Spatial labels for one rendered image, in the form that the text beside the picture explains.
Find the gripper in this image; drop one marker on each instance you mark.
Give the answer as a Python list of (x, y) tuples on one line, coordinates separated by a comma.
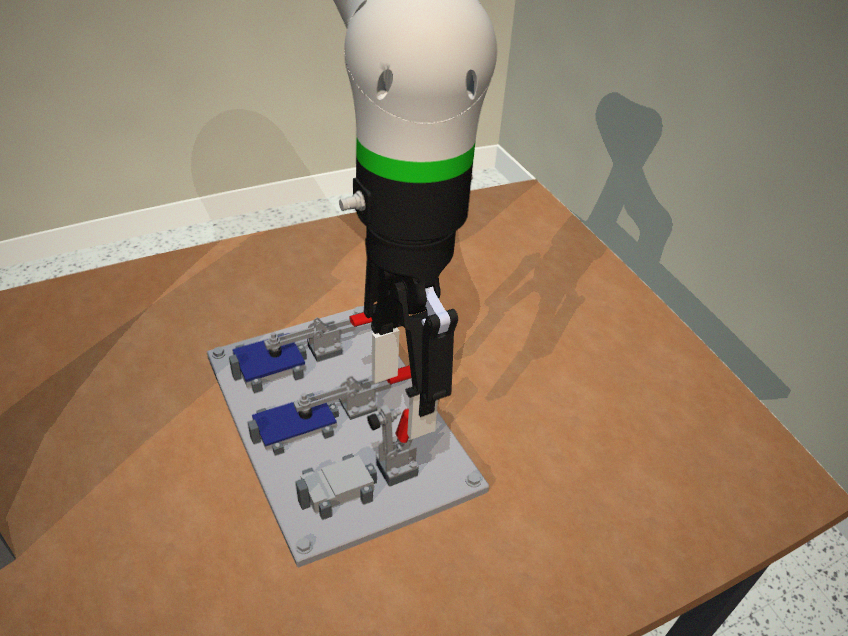
[(411, 270)]

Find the blue rectangular block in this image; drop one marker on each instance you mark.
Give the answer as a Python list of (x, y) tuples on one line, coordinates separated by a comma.
[(283, 424)]

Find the blue rectangular plate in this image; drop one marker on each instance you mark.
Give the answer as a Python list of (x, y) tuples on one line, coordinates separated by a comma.
[(255, 362)]

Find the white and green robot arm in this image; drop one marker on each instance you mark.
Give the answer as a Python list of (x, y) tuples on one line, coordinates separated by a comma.
[(415, 146)]

